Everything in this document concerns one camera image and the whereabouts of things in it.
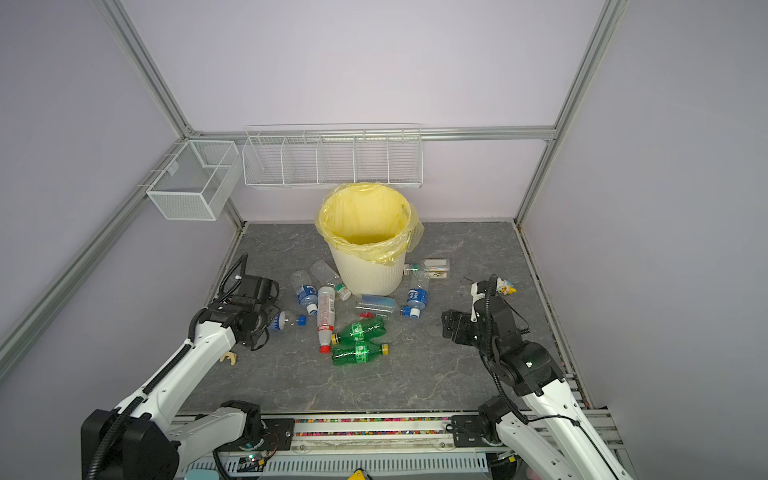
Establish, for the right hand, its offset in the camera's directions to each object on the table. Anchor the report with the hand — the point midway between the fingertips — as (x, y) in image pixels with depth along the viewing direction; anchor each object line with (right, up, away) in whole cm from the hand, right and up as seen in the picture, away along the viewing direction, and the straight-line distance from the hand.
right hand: (458, 319), depth 73 cm
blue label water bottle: (-9, +2, +20) cm, 22 cm away
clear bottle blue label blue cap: (-50, -4, +16) cm, 53 cm away
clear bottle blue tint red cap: (-23, -1, +22) cm, 32 cm away
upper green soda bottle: (-25, -6, +13) cm, 29 cm away
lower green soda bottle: (-27, -11, +9) cm, 30 cm away
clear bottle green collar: (-40, +9, +28) cm, 50 cm away
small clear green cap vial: (-10, +11, +29) cm, 32 cm away
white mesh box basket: (-81, +40, +24) cm, 93 cm away
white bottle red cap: (-37, -3, +16) cm, 40 cm away
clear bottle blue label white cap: (-44, +4, +20) cm, 49 cm away
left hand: (-51, -2, +9) cm, 52 cm away
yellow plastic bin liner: (-24, +27, +26) cm, 45 cm away
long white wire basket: (-39, +49, +26) cm, 68 cm away
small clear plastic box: (-1, +11, +29) cm, 31 cm away
